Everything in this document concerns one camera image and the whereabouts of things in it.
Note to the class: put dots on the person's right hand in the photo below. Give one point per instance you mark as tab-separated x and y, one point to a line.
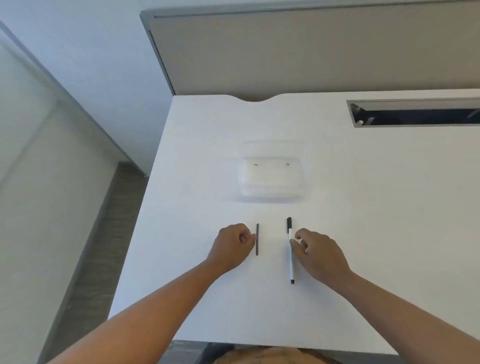
322	258

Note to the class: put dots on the person's left hand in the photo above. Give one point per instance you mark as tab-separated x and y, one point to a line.
230	247

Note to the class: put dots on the black pen refill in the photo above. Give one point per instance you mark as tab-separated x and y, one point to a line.
257	240

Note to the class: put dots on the white pen barrel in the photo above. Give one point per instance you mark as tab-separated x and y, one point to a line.
291	266

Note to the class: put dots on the person's right forearm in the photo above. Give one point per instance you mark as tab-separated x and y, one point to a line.
405	322

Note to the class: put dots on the person's left forearm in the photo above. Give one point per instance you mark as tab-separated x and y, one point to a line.
150	318

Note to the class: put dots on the clear plastic container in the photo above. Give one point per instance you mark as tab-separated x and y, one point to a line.
270	183

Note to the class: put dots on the tan plaid clothing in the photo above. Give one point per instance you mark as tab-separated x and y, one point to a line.
270	356

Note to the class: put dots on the beige desk partition panel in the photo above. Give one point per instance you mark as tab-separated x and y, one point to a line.
300	52

